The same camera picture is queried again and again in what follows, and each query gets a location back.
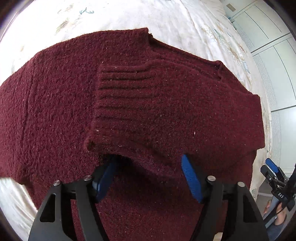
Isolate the dark red knitted sweater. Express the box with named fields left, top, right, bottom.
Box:
left=1, top=28, right=265, bottom=240

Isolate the person's bare foot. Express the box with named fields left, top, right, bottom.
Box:
left=263, top=200, right=286, bottom=226

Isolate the white louvered wardrobe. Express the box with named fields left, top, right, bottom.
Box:
left=222, top=1, right=295, bottom=174

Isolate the white floral bed duvet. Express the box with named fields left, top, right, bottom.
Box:
left=1, top=1, right=270, bottom=240

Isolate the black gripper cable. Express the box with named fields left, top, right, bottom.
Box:
left=262, top=203, right=296, bottom=229

